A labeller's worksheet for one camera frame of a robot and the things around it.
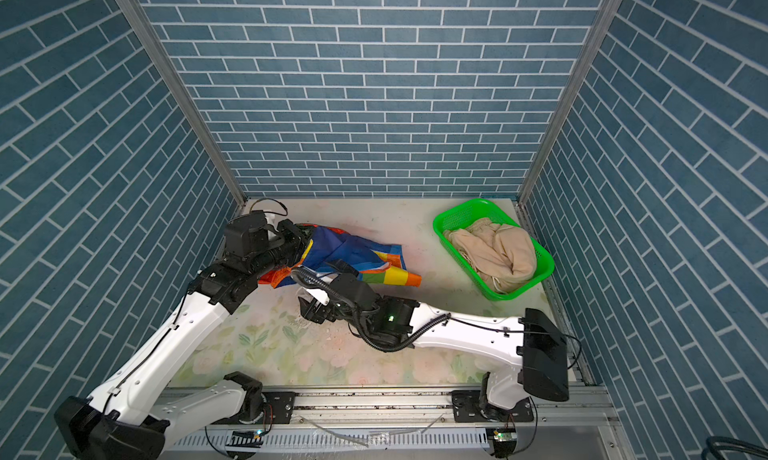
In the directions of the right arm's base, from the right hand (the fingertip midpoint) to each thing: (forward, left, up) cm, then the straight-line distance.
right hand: (312, 273), depth 68 cm
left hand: (+11, 0, +4) cm, 12 cm away
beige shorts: (+24, -51, -21) cm, 60 cm away
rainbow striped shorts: (+11, -12, -11) cm, 20 cm away
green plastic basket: (+20, -64, -22) cm, 70 cm away
